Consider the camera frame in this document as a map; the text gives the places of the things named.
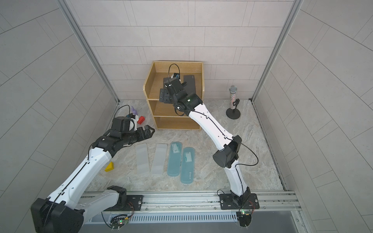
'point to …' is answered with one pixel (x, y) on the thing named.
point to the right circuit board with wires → (244, 218)
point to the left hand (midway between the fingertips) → (151, 130)
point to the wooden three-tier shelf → (164, 116)
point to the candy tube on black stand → (233, 113)
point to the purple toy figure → (134, 111)
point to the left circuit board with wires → (117, 221)
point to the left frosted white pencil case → (143, 165)
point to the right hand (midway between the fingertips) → (167, 93)
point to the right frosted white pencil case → (159, 162)
